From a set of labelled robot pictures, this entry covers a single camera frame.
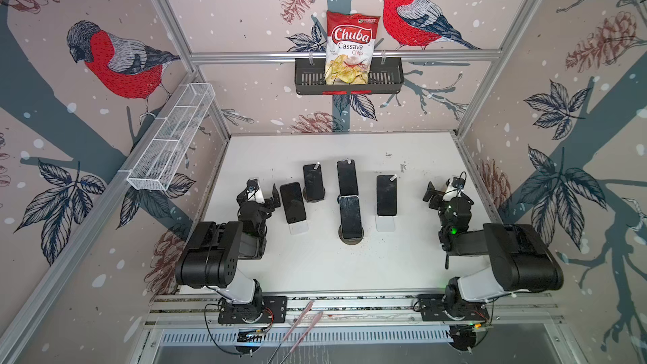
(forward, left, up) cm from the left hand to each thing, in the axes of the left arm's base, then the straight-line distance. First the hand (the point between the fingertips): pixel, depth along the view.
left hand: (264, 181), depth 90 cm
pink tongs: (-43, -14, -10) cm, 46 cm away
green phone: (-13, -31, -2) cm, 34 cm away
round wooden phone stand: (-18, -31, -11) cm, 38 cm away
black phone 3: (-6, -44, 0) cm, 45 cm away
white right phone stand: (-12, -44, -10) cm, 47 cm away
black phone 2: (+1, -31, -2) cm, 31 cm away
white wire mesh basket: (-7, +26, +19) cm, 33 cm away
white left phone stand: (-13, -13, -10) cm, 21 cm away
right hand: (0, -66, -2) cm, 66 cm away
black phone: (+1, -18, -4) cm, 18 cm away
